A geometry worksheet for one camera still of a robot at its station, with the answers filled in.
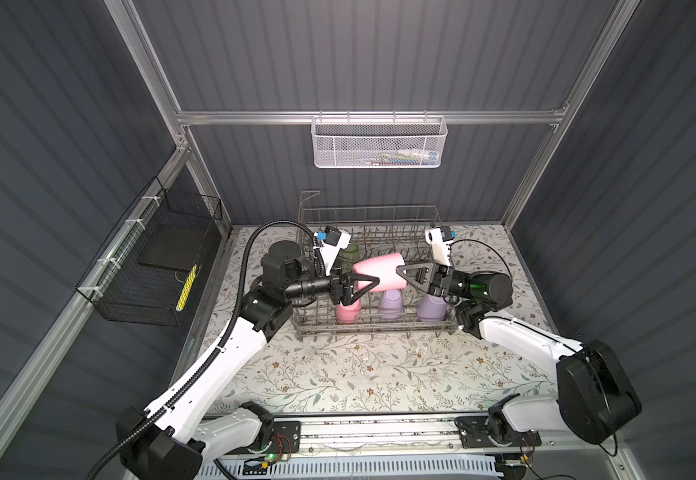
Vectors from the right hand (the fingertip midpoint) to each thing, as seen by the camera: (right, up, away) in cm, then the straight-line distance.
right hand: (401, 285), depth 60 cm
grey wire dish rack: (-3, +11, +48) cm, 50 cm away
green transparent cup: (-11, +6, +31) cm, 34 cm away
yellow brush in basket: (-49, -4, +8) cm, 50 cm away
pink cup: (-11, -11, +23) cm, 28 cm away
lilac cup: (+1, -9, +24) cm, 25 cm away
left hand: (-5, +2, +3) cm, 6 cm away
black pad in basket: (-57, +9, +18) cm, 60 cm away
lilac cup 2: (+12, -9, +23) cm, 28 cm away
